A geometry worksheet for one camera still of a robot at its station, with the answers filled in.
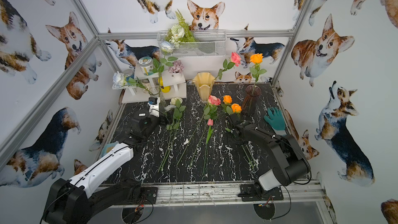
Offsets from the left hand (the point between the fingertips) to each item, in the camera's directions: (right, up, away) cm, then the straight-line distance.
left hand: (164, 103), depth 81 cm
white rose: (-20, +12, -6) cm, 24 cm away
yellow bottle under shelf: (-8, +9, +31) cm, 34 cm away
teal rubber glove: (+67, -11, +20) cm, 71 cm away
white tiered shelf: (0, +12, +34) cm, 36 cm away
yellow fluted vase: (+20, +14, +20) cm, 31 cm away
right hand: (+39, -20, +10) cm, 45 cm away
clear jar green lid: (-13, +22, +10) cm, 28 cm away
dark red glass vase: (+49, -1, +17) cm, 52 cm away
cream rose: (+1, -2, +23) cm, 23 cm away
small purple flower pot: (+3, +21, +16) cm, 27 cm away
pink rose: (+38, +24, +3) cm, 45 cm away
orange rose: (+42, -4, +21) cm, 47 cm away
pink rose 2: (+25, -5, +21) cm, 33 cm away
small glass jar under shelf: (-12, +10, +6) cm, 17 cm away
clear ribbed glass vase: (-8, +7, +12) cm, 16 cm away
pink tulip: (+24, -13, +16) cm, 32 cm away
